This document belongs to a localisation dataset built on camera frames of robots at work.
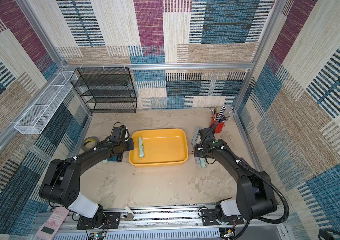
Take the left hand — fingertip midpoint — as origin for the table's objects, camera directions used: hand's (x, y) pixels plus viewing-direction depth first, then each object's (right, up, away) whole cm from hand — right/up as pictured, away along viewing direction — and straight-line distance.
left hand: (133, 143), depth 94 cm
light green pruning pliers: (+42, -11, -5) cm, 44 cm away
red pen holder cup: (+55, +11, +5) cm, 56 cm away
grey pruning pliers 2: (+38, 0, +5) cm, 39 cm away
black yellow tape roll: (-32, -1, +8) cm, 33 cm away
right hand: (+41, -6, -6) cm, 42 cm away
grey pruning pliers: (+40, -10, -3) cm, 41 cm away
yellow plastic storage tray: (+20, -3, +6) cm, 21 cm away
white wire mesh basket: (-40, +14, -23) cm, 48 cm away
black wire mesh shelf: (-23, +36, +15) cm, 46 cm away
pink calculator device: (-33, -38, -24) cm, 55 cm away
